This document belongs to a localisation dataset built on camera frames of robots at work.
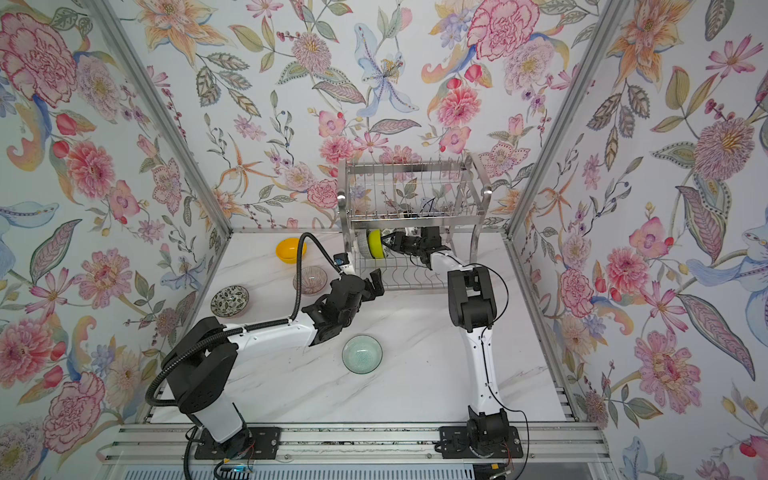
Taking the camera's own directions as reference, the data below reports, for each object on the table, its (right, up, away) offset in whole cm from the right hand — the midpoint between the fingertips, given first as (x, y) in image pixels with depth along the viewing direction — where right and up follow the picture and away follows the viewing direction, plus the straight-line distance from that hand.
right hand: (382, 240), depth 104 cm
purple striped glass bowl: (-24, -14, 0) cm, 28 cm away
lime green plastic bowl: (-3, -1, -3) cm, 4 cm away
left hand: (-2, -12, -18) cm, 22 cm away
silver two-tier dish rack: (+9, +7, -5) cm, 13 cm away
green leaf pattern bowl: (+2, -4, -3) cm, 6 cm away
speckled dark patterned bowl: (-50, -21, -6) cm, 54 cm away
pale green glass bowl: (-6, -35, -16) cm, 39 cm away
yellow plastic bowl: (-35, -3, +6) cm, 36 cm away
